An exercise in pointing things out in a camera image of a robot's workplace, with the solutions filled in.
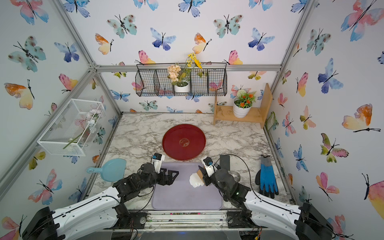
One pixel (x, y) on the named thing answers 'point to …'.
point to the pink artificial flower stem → (86, 125)
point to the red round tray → (184, 142)
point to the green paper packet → (271, 122)
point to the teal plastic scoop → (112, 170)
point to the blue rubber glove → (265, 177)
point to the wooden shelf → (226, 113)
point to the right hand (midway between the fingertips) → (203, 163)
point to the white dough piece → (195, 180)
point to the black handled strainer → (224, 162)
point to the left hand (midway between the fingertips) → (174, 171)
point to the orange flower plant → (244, 100)
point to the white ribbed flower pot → (239, 112)
